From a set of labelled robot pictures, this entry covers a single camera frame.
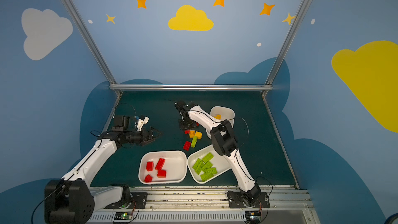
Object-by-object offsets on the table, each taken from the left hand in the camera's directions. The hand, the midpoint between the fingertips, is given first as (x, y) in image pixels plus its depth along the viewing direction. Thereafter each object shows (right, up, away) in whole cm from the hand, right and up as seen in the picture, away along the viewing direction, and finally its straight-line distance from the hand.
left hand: (158, 135), depth 81 cm
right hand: (+13, +2, +16) cm, 21 cm away
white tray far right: (+38, +11, +23) cm, 46 cm away
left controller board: (-13, -36, -10) cm, 39 cm away
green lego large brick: (+27, -14, +7) cm, 31 cm away
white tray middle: (+26, -17, +5) cm, 32 cm away
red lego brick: (+2, -21, +1) cm, 21 cm away
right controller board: (+48, -37, -9) cm, 61 cm away
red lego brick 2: (+15, -8, +11) cm, 20 cm away
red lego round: (-4, -22, -2) cm, 22 cm away
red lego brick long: (0, -17, +3) cm, 17 cm away
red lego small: (+14, 0, +15) cm, 21 cm away
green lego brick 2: (+27, -21, +1) cm, 35 cm away
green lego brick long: (+20, -18, +4) cm, 27 cm away
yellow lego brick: (+21, -2, +15) cm, 26 cm away
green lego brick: (+23, -18, +3) cm, 29 cm away
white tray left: (+9, -18, +6) cm, 21 cm away
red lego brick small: (-5, -17, +3) cm, 18 cm away
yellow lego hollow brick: (+17, -2, +15) cm, 23 cm away
